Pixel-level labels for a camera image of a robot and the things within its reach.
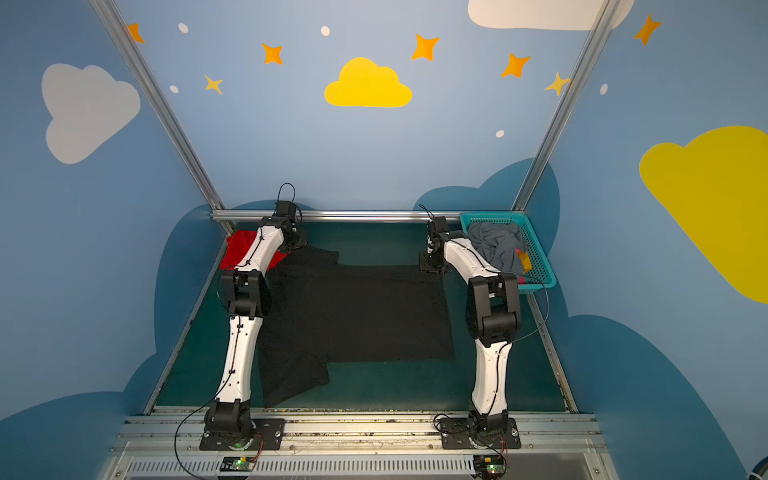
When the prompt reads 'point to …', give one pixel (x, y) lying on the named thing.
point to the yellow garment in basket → (526, 261)
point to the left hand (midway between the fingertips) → (301, 241)
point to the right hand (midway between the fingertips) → (430, 264)
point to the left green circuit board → (237, 464)
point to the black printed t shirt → (323, 311)
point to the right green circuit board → (489, 466)
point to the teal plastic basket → (542, 274)
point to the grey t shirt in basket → (497, 243)
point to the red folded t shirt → (237, 245)
